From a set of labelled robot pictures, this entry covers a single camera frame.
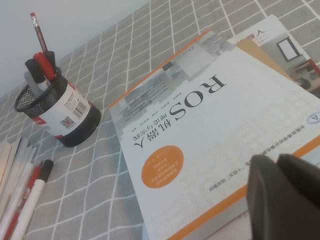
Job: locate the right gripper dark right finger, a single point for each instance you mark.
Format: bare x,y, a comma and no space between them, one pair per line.
303,176

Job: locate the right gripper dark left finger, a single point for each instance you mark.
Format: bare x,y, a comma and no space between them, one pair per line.
276,209

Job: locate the white marker with black cap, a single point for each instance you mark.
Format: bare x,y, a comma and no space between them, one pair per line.
32,200

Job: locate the black mesh pen holder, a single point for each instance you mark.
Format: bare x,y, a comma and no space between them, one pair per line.
61,110

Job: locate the red gel pen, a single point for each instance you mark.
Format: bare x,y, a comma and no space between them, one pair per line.
32,178

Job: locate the white pen on table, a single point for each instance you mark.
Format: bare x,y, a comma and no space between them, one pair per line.
16,196

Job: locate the white ROS robotics book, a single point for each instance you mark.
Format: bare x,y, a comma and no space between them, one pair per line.
189,129

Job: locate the tan cardboard book under ROS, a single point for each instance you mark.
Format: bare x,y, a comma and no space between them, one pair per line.
251,48

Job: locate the book with room photo cover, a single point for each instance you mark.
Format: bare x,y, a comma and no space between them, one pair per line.
273,37

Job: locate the white book under map book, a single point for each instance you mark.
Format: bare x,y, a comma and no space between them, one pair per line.
13,158

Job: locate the red capped marker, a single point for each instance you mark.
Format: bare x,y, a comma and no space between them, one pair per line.
45,65

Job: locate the black capped marker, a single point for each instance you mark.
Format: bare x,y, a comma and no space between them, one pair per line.
35,70

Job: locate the red pencil with eraser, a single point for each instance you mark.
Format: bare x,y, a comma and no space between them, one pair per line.
38,32

